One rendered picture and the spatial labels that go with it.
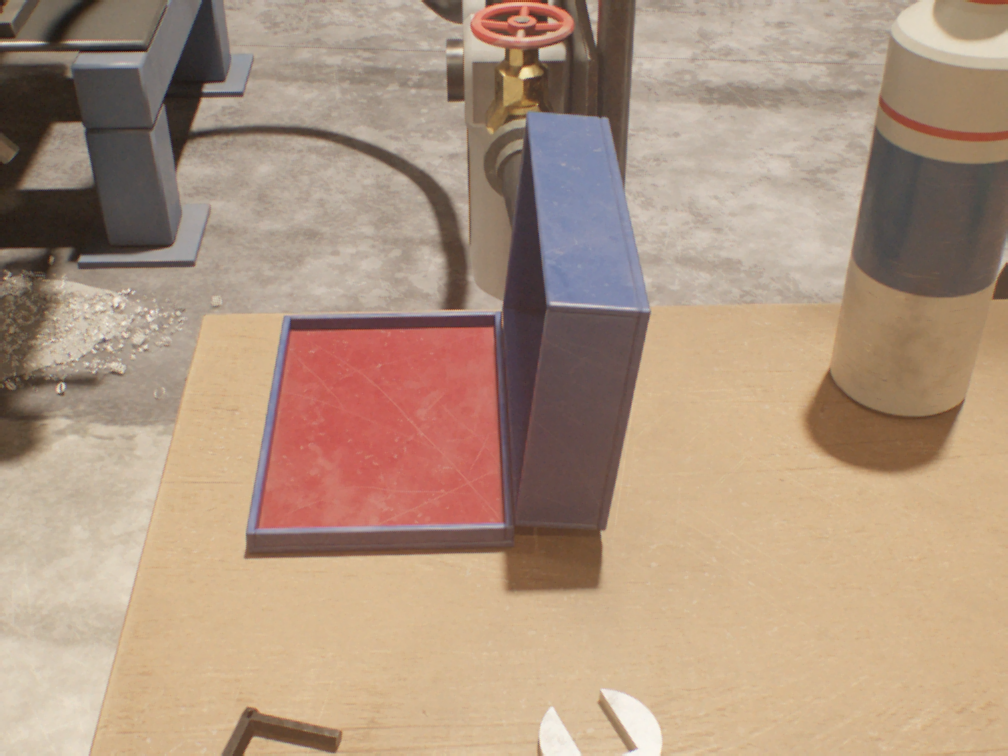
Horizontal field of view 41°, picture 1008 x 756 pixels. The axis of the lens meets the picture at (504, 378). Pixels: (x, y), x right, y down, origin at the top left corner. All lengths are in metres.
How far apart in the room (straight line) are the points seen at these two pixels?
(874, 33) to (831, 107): 0.31
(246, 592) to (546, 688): 0.13
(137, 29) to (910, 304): 1.19
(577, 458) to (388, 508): 0.09
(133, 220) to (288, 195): 0.23
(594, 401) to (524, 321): 0.16
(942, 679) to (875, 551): 0.07
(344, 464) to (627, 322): 0.16
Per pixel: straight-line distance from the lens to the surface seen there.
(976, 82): 0.56
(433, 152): 1.88
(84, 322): 1.59
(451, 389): 0.63
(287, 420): 0.62
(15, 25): 1.67
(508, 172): 0.88
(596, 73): 0.91
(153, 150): 1.63
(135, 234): 1.69
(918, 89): 0.57
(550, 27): 0.95
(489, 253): 1.10
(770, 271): 1.64
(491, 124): 0.97
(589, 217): 0.54
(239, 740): 0.49
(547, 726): 0.49
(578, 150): 0.59
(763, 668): 0.52
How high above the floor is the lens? 0.86
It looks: 37 degrees down
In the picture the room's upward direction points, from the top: straight up
